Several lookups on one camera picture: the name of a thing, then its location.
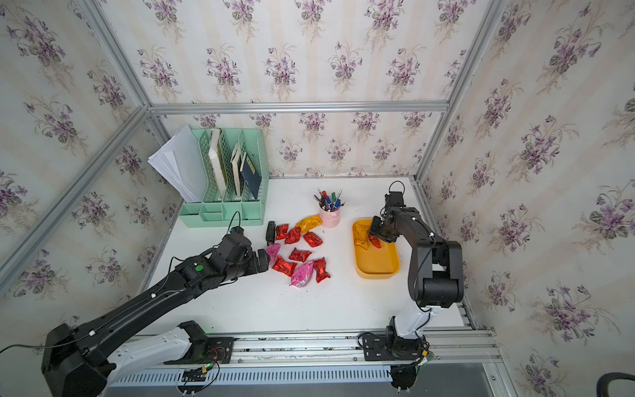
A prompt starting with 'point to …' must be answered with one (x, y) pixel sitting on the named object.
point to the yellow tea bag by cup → (307, 223)
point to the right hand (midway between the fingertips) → (377, 232)
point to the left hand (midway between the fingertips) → (264, 262)
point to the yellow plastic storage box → (375, 263)
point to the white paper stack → (178, 160)
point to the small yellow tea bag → (360, 235)
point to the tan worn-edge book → (236, 165)
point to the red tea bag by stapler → (282, 231)
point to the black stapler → (270, 232)
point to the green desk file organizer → (243, 210)
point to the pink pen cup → (330, 219)
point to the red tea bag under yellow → (293, 236)
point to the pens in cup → (327, 203)
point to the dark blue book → (252, 177)
